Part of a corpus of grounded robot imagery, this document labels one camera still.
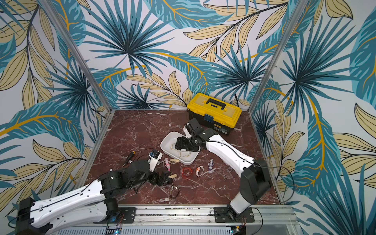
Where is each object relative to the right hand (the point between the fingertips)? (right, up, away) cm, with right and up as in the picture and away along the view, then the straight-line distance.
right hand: (180, 146), depth 81 cm
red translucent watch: (+3, -16, +7) cm, 18 cm away
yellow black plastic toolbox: (+21, +20, +15) cm, 33 cm away
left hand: (-9, -11, -8) cm, 16 cm away
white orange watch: (+10, -15, +6) cm, 19 cm away
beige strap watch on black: (-4, -16, 0) cm, 17 cm away
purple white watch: (+18, -12, +8) cm, 23 cm away
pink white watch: (-8, -12, +7) cm, 16 cm away
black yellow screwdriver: (-33, -8, +11) cm, 35 cm away
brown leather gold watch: (-4, -25, 0) cm, 25 cm away
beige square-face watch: (-1, -7, +11) cm, 13 cm away
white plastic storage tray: (-10, -1, +20) cm, 22 cm away
